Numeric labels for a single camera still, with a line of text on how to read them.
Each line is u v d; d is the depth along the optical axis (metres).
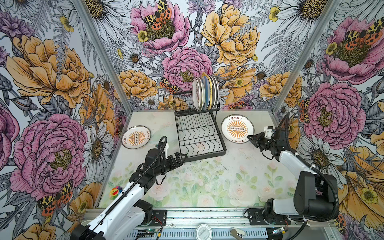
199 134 1.05
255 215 0.74
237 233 0.69
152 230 0.71
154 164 0.62
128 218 0.57
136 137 1.05
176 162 0.71
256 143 0.80
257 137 0.80
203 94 0.85
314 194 0.43
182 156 0.74
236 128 0.92
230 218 0.76
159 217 0.74
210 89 0.81
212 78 0.85
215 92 0.83
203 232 0.65
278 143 0.69
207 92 0.88
